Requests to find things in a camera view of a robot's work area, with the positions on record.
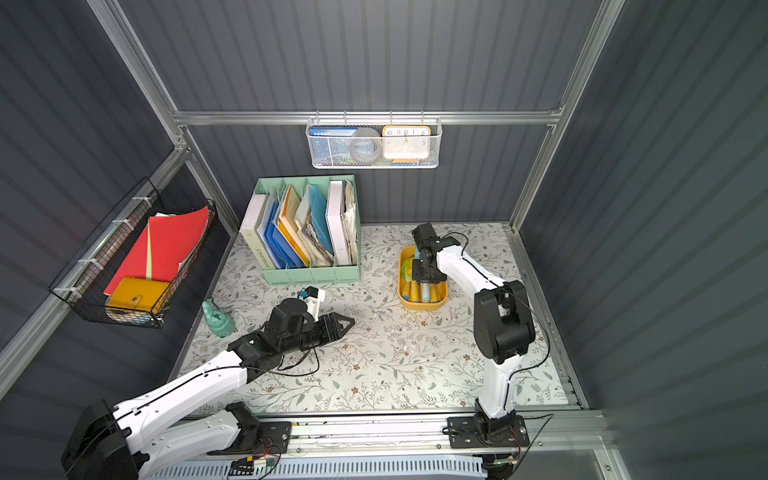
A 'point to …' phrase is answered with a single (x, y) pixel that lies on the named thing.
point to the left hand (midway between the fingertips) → (348, 324)
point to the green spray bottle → (219, 321)
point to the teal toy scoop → (426, 292)
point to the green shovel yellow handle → (407, 275)
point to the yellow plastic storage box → (404, 253)
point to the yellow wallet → (137, 294)
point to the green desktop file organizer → (304, 230)
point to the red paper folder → (162, 245)
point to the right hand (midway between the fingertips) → (431, 274)
